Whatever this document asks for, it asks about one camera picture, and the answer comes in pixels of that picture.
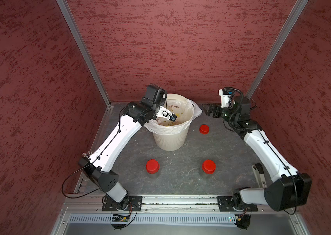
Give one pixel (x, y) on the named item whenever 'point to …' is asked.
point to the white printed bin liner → (186, 111)
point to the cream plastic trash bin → (172, 142)
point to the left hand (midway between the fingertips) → (153, 101)
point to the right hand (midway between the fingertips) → (206, 107)
